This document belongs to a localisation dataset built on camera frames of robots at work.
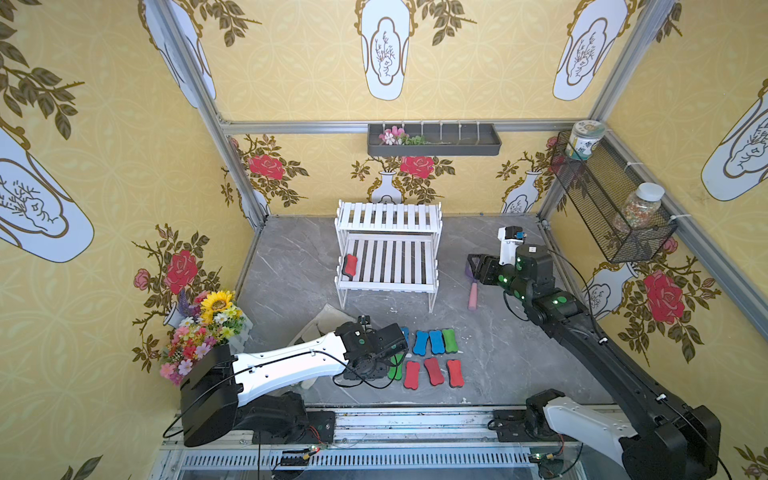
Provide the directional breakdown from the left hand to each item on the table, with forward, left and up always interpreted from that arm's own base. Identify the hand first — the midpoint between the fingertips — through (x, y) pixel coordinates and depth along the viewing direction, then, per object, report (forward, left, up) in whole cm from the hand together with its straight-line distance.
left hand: (366, 363), depth 79 cm
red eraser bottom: (-2, -12, -6) cm, 14 cm away
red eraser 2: (-2, -24, -4) cm, 24 cm away
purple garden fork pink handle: (+22, -34, -4) cm, 41 cm away
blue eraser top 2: (+6, -15, -4) cm, 16 cm away
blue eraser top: (+9, -12, -5) cm, 16 cm away
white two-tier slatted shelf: (+34, -9, +7) cm, 36 cm away
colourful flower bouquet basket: (+8, +41, +10) cm, 43 cm away
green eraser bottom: (-6, -7, +15) cm, 17 cm away
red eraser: (+26, +5, +8) cm, 28 cm away
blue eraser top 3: (+7, -20, -4) cm, 22 cm away
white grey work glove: (+15, +12, -5) cm, 19 cm away
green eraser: (+7, -24, -4) cm, 26 cm away
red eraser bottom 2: (-2, -18, -4) cm, 19 cm away
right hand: (+21, -32, +19) cm, 43 cm away
